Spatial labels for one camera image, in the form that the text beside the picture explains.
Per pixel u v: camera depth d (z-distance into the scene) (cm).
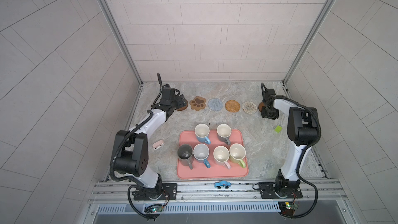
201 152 82
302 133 53
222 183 71
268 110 81
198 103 103
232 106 103
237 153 80
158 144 83
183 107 81
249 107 102
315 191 64
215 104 103
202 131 87
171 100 70
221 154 81
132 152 44
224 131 87
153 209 65
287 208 68
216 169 76
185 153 80
